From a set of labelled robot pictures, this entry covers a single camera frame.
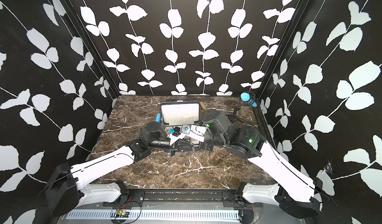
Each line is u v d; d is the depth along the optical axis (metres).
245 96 0.84
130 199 0.72
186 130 0.48
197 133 0.46
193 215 0.70
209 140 0.48
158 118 1.04
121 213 0.70
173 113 0.92
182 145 0.63
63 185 0.40
